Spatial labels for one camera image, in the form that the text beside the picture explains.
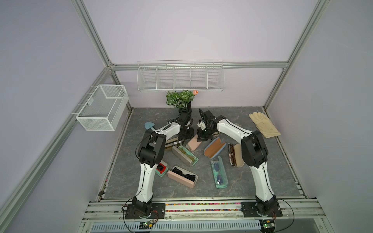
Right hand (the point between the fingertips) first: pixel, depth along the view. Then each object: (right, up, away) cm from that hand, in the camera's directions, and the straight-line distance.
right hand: (196, 139), depth 96 cm
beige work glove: (+52, +9, +13) cm, 54 cm away
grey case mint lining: (-7, -10, -2) cm, 12 cm away
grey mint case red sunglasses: (-19, -13, -13) cm, 26 cm away
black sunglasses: (-4, -21, -10) cm, 24 cm away
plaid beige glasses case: (-15, -2, -2) cm, 15 cm away
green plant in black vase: (-9, +26, -5) cm, 28 cm away
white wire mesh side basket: (-54, +18, -14) cm, 58 cm away
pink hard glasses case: (-3, -4, -1) cm, 5 cm away
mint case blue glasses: (+13, -18, -13) cm, 26 cm away
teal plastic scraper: (-36, +9, +12) cm, 39 cm away
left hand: (-2, +1, +5) cm, 5 cm away
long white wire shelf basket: (-16, +43, +2) cm, 46 cm away
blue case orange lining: (+12, -6, 0) cm, 13 cm away
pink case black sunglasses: (-8, -18, -19) cm, 27 cm away
